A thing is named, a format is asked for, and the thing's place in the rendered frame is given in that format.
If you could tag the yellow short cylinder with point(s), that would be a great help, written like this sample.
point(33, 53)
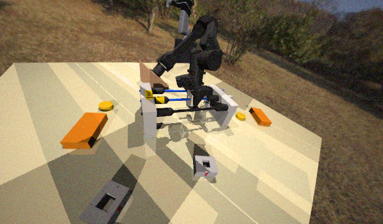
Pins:
point(106, 106)
point(240, 116)

